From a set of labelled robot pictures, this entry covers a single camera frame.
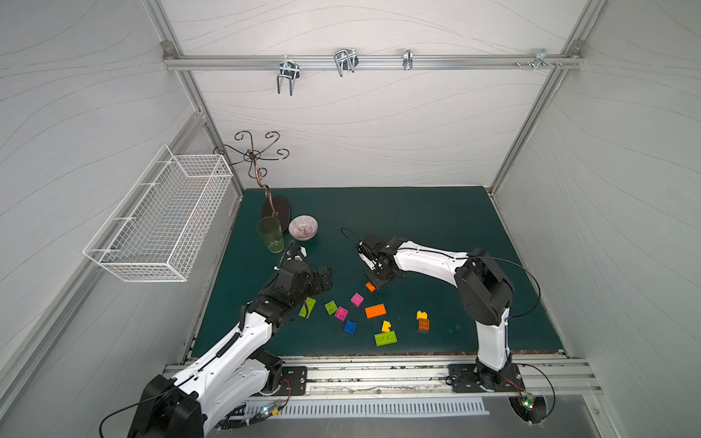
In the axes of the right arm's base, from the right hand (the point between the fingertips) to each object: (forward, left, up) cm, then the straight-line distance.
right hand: (378, 276), depth 92 cm
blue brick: (-17, +9, 0) cm, 19 cm away
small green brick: (-12, +15, 0) cm, 19 cm away
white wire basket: (-4, +58, +31) cm, 65 cm away
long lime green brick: (-10, +22, -2) cm, 25 cm away
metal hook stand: (+26, +42, +6) cm, 50 cm away
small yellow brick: (-17, -2, 0) cm, 17 cm away
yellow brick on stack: (-12, -14, -1) cm, 18 cm away
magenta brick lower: (-13, +12, 0) cm, 18 cm away
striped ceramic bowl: (+20, +30, 0) cm, 36 cm away
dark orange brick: (-15, -14, 0) cm, 21 cm away
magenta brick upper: (-8, +7, -1) cm, 11 cm away
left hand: (-5, +18, +10) cm, 21 cm away
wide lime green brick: (-20, -2, -1) cm, 20 cm away
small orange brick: (-4, +3, 0) cm, 5 cm away
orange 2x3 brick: (-11, +1, -1) cm, 12 cm away
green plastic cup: (+12, +39, +9) cm, 42 cm away
